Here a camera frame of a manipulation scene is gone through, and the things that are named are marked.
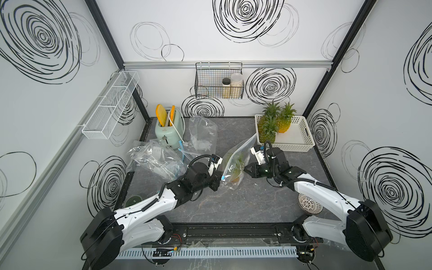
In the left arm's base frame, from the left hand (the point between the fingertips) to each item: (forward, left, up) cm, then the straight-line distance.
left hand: (224, 174), depth 77 cm
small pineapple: (+37, -27, +6) cm, 47 cm away
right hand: (+3, -9, -1) cm, 10 cm away
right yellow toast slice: (+32, +29, +7) cm, 44 cm away
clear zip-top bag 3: (+7, -7, +13) cm, 16 cm away
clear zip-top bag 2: (+36, +14, -14) cm, 41 cm away
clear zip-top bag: (+8, +37, -5) cm, 38 cm away
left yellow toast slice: (+34, +36, +5) cm, 50 cm away
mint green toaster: (+24, +30, -3) cm, 38 cm away
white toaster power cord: (+53, +30, -16) cm, 63 cm away
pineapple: (-1, -6, +8) cm, 9 cm away
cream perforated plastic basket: (+33, -48, -13) cm, 60 cm away
